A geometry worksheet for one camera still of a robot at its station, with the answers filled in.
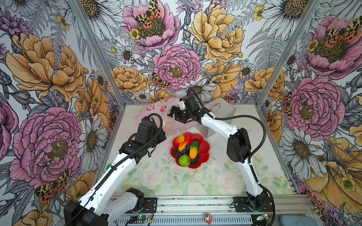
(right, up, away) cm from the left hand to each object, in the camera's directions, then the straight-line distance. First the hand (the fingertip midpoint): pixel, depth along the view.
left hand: (164, 136), depth 77 cm
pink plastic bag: (+1, +4, +30) cm, 30 cm away
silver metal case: (+35, +17, +22) cm, 44 cm away
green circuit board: (-11, -40, -6) cm, 42 cm away
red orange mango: (+9, -8, +14) cm, 19 cm away
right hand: (+1, +10, +12) cm, 16 cm away
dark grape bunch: (+6, -12, +10) cm, 17 cm away
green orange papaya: (+16, -8, +8) cm, 20 cm away
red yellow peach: (+7, -4, +15) cm, 17 cm away
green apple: (+11, -14, +2) cm, 17 cm away
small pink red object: (+22, -36, -11) cm, 44 cm away
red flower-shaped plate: (+23, -11, +17) cm, 31 cm away
